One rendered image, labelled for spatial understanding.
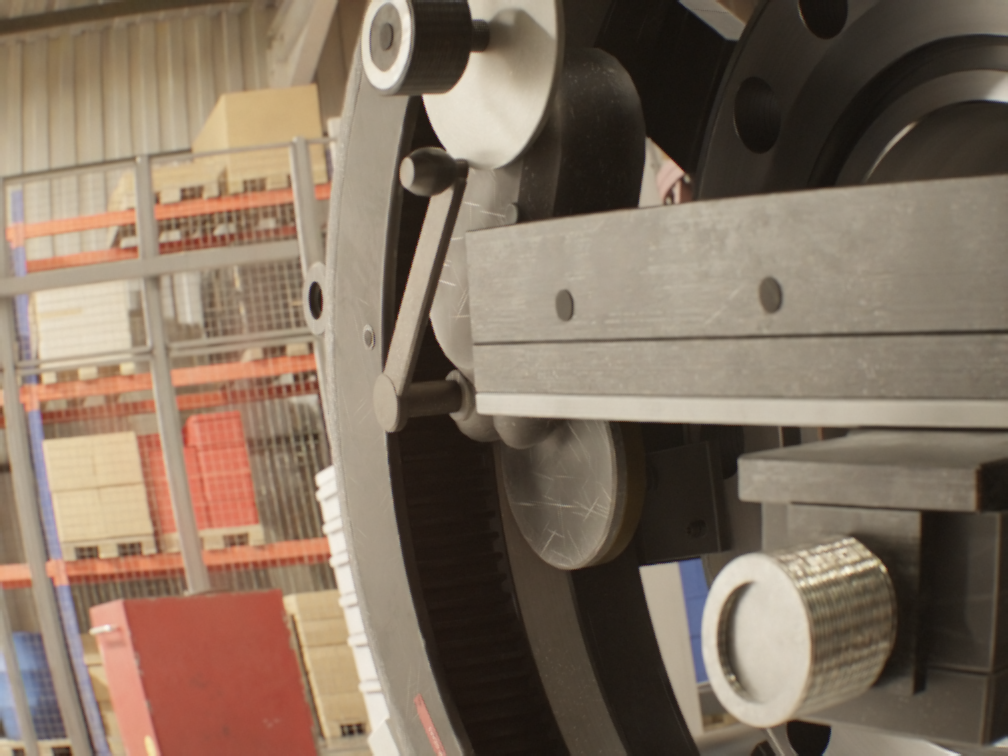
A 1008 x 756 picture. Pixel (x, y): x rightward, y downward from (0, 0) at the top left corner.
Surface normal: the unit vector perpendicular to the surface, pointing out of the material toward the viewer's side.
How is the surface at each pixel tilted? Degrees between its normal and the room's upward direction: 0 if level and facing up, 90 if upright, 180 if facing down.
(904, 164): 160
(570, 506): 90
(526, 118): 90
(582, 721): 75
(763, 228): 90
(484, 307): 90
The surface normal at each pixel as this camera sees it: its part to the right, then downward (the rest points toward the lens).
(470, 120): -0.86, 0.07
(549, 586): -0.18, -0.20
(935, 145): 0.28, 0.90
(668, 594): 0.37, -0.22
